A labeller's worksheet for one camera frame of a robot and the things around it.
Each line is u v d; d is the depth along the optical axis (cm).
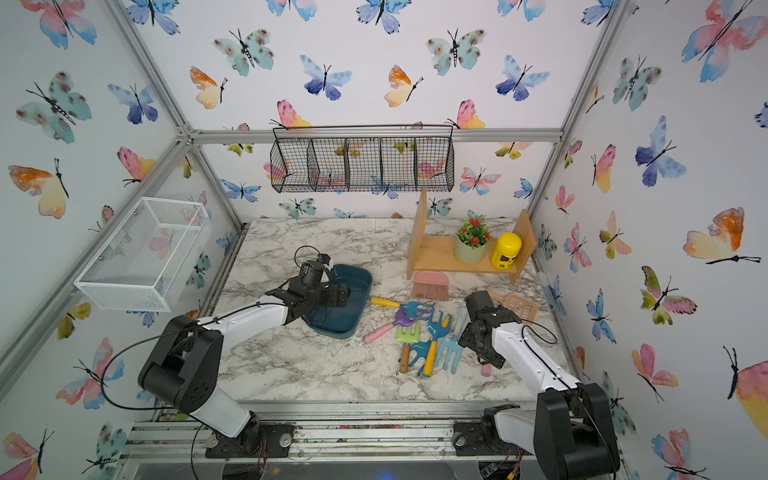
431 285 101
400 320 93
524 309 98
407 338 90
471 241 91
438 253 102
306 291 72
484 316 63
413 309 96
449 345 89
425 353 87
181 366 45
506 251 92
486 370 83
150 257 84
